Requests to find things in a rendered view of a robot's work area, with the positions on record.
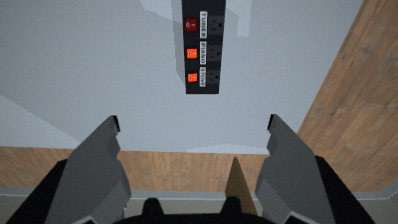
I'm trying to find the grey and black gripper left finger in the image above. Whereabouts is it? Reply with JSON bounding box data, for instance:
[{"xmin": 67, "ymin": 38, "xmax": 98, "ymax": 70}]
[{"xmin": 5, "ymin": 115, "xmax": 131, "ymax": 224}]

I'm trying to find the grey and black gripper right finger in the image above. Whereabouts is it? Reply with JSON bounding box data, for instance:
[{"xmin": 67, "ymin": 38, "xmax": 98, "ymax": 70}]
[{"xmin": 255, "ymin": 114, "xmax": 375, "ymax": 224}]

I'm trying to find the black power strip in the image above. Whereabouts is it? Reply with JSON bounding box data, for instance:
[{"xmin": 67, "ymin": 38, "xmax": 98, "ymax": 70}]
[{"xmin": 182, "ymin": 0, "xmax": 226, "ymax": 94}]

